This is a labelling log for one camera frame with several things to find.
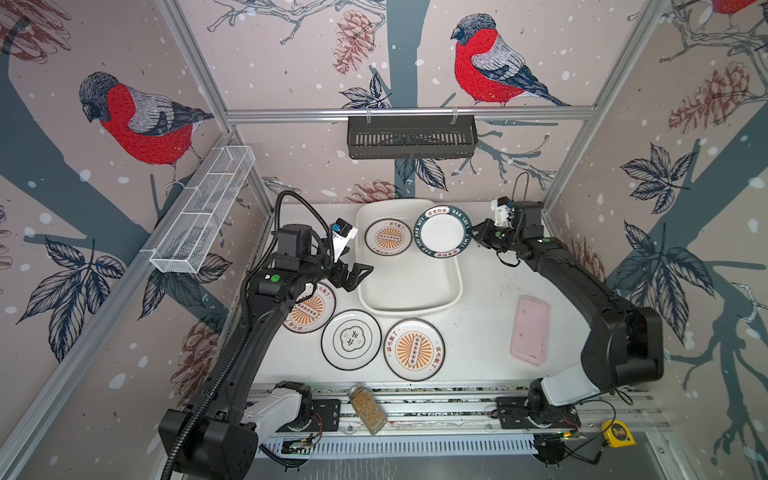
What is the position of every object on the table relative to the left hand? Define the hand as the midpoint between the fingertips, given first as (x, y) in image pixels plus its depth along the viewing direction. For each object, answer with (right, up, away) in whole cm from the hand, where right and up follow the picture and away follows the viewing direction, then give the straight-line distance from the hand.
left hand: (356, 257), depth 72 cm
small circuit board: (-15, -47, 0) cm, 49 cm away
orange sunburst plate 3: (-16, -20, +20) cm, 32 cm away
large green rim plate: (+24, +6, +18) cm, 31 cm away
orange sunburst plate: (+7, +5, +38) cm, 39 cm away
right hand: (+30, +6, +13) cm, 34 cm away
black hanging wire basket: (+18, +41, +34) cm, 56 cm away
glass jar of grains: (+4, -38, -2) cm, 38 cm away
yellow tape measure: (+62, -42, -3) cm, 75 cm away
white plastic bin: (+15, -11, +26) cm, 32 cm away
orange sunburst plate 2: (+15, -28, +12) cm, 34 cm away
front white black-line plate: (-3, -26, +14) cm, 29 cm away
